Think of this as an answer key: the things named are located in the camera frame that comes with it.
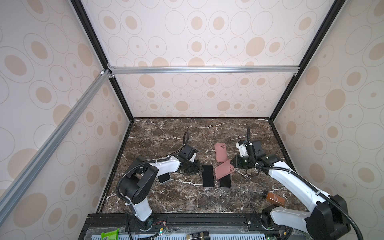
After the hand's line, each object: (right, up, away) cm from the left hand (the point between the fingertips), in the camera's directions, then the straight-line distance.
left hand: (205, 168), depth 88 cm
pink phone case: (+11, +8, +14) cm, 20 cm away
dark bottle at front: (-4, -26, -20) cm, 33 cm away
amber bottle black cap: (+36, -13, -10) cm, 39 cm away
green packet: (-46, -27, -19) cm, 56 cm away
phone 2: (+1, -6, -1) cm, 6 cm away
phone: (-25, -6, 0) cm, 25 cm away
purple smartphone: (+11, -7, -3) cm, 13 cm away
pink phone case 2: (+10, 0, -2) cm, 10 cm away
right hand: (+14, +5, -5) cm, 16 cm away
